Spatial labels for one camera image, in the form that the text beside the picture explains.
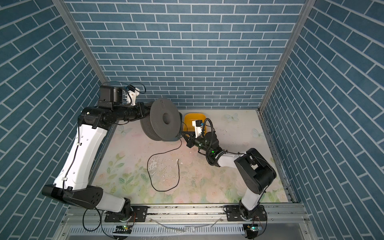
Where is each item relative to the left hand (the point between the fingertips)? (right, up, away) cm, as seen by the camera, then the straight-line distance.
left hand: (152, 109), depth 68 cm
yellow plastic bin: (+14, -2, +42) cm, 44 cm away
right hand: (+11, -11, +13) cm, 20 cm away
